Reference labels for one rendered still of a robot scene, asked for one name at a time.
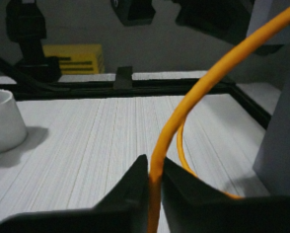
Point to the white mug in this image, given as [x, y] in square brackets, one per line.
[13, 130]

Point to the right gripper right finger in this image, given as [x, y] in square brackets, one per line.
[189, 207]

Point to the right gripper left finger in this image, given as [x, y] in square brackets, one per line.
[130, 195]

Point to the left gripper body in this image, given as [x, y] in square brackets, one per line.
[137, 13]

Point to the orange cable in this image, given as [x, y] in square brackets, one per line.
[177, 120]

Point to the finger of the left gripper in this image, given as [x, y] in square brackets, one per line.
[278, 46]
[227, 20]

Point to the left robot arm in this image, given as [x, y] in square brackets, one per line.
[25, 19]

